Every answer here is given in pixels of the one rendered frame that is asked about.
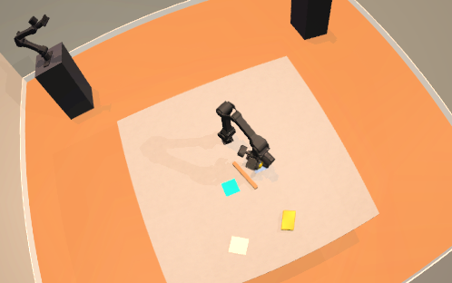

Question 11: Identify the yellow rectangular block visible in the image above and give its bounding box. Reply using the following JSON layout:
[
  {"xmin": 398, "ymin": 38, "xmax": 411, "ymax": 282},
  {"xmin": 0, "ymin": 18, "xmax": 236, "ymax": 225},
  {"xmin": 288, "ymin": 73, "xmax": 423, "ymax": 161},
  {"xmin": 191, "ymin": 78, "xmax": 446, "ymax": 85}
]
[{"xmin": 281, "ymin": 210, "xmax": 296, "ymax": 231}]

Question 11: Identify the orange flat bar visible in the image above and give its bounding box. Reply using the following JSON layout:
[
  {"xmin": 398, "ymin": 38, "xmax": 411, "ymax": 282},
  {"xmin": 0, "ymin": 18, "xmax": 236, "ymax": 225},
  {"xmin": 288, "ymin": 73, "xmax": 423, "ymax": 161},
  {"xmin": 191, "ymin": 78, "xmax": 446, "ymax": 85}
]
[{"xmin": 232, "ymin": 161, "xmax": 258, "ymax": 190}]

